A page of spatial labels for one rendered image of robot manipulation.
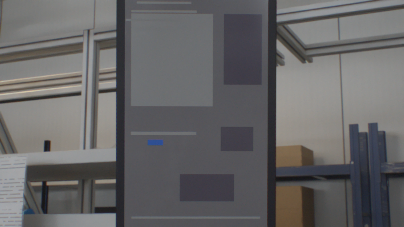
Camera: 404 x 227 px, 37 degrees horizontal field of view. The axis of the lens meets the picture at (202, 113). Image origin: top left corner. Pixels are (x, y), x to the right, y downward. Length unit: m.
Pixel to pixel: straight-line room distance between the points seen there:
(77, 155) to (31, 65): 4.64
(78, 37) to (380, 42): 1.13
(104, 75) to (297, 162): 1.94
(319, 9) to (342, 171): 2.31
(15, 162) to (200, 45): 0.68
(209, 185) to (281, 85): 3.84
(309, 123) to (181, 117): 3.73
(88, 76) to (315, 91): 2.89
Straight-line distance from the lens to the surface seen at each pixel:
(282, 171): 4.30
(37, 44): 2.40
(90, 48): 2.25
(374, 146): 4.19
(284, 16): 2.04
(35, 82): 3.03
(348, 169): 4.20
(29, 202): 2.81
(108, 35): 2.22
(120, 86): 1.12
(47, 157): 1.67
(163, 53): 1.12
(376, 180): 4.16
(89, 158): 1.59
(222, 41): 1.12
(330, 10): 2.00
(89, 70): 2.22
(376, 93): 4.76
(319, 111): 4.81
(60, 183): 5.06
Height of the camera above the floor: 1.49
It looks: 11 degrees up
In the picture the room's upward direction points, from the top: straight up
